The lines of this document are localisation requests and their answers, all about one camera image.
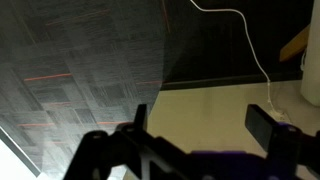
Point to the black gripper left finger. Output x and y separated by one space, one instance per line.
110 156

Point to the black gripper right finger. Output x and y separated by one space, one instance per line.
286 150

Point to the white sofa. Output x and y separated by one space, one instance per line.
313 66

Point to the wooden sofa leg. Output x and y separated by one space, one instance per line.
295 45

